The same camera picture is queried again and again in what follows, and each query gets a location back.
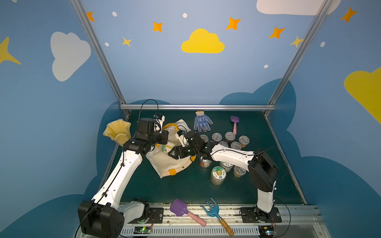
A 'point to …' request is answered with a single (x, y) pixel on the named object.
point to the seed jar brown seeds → (205, 137)
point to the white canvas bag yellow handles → (158, 155)
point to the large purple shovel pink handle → (179, 208)
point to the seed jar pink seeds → (229, 137)
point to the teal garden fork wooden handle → (214, 211)
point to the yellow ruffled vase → (119, 130)
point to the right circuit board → (266, 231)
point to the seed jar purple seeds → (217, 137)
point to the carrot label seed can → (205, 163)
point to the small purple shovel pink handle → (235, 119)
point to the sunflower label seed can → (218, 175)
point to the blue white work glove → (202, 121)
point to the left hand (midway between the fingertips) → (170, 131)
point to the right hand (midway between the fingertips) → (175, 151)
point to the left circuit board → (142, 230)
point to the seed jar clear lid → (243, 140)
